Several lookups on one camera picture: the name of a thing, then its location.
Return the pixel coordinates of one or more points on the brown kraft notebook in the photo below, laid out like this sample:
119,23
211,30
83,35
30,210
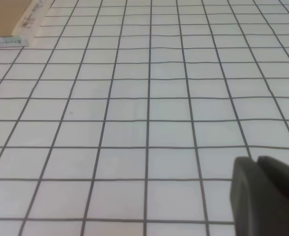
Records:
12,14

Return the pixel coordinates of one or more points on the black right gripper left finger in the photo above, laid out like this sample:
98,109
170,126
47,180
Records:
259,206

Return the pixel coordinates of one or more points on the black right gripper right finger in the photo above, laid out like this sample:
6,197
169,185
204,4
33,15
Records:
277,171

